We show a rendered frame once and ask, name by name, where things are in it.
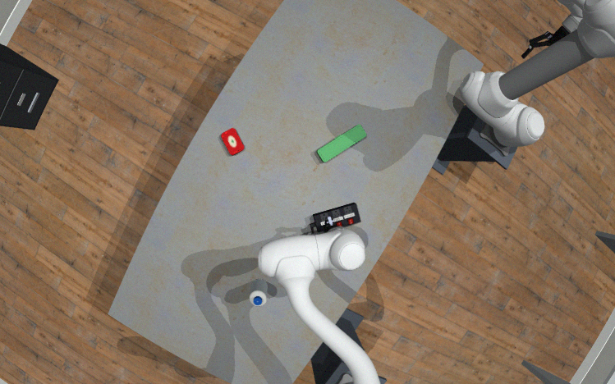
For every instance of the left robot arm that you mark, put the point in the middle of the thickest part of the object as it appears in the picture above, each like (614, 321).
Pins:
(293, 260)

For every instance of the red rectangular tin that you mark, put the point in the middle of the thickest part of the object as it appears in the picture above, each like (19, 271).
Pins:
(232, 141)

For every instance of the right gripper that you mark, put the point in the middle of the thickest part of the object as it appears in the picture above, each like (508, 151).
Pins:
(559, 34)

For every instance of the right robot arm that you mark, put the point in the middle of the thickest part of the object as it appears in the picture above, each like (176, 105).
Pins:
(493, 97)

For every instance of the white bottle with blue cap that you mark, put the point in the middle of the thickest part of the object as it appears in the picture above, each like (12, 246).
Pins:
(258, 293)

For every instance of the black power strip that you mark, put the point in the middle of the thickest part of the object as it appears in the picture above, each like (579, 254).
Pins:
(345, 215)

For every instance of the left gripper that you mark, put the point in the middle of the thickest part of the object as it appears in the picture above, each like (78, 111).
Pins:
(330, 224)

